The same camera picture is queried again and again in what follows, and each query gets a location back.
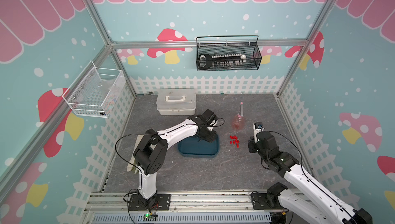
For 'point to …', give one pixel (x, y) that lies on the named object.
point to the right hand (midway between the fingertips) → (252, 136)
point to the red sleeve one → (237, 141)
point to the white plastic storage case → (176, 101)
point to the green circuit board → (149, 217)
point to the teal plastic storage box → (193, 147)
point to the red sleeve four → (237, 145)
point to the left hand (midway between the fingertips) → (210, 139)
